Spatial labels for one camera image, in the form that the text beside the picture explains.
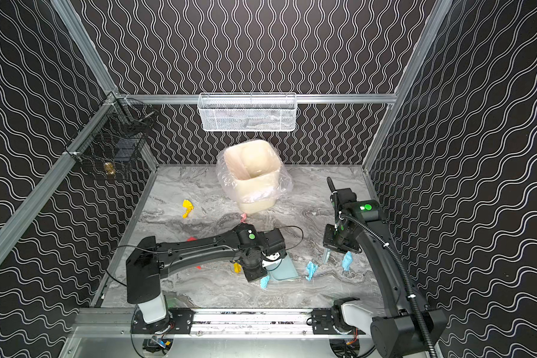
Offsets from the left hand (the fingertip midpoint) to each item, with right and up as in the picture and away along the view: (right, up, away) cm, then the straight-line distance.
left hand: (261, 277), depth 74 cm
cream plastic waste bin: (-4, +39, +27) cm, 48 cm away
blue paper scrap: (+33, +1, +14) cm, 36 cm away
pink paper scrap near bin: (-9, +16, +25) cm, 31 cm away
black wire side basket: (-63, +47, +19) cm, 80 cm away
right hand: (+24, +10, -1) cm, 26 cm away
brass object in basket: (-56, +37, +8) cm, 68 cm away
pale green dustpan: (+6, +5, -6) cm, 10 cm away
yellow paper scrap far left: (-35, +22, +30) cm, 51 cm away
